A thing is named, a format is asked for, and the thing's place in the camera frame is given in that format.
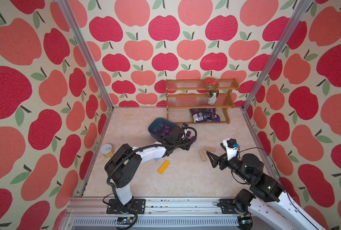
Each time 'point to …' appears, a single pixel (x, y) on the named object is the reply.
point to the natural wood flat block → (210, 148)
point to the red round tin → (210, 83)
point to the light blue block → (157, 158)
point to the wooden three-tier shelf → (199, 100)
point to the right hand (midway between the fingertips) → (216, 151)
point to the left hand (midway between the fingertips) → (188, 141)
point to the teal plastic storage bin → (159, 127)
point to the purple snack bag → (202, 115)
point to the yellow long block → (164, 166)
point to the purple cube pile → (194, 138)
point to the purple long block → (162, 125)
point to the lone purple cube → (188, 133)
